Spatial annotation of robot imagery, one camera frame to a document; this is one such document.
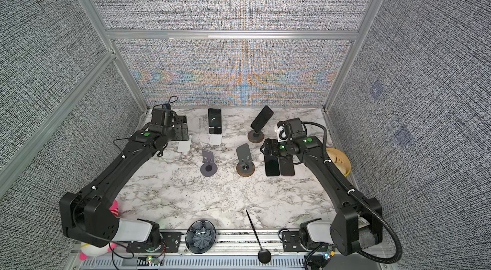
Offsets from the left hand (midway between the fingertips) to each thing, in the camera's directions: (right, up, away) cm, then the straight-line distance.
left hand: (179, 126), depth 83 cm
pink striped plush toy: (-27, -45, -14) cm, 54 cm away
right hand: (+39, -8, -2) cm, 40 cm away
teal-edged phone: (+13, +3, +15) cm, 20 cm away
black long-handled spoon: (+36, -47, -13) cm, 61 cm away
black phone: (+37, +4, +14) cm, 40 cm away
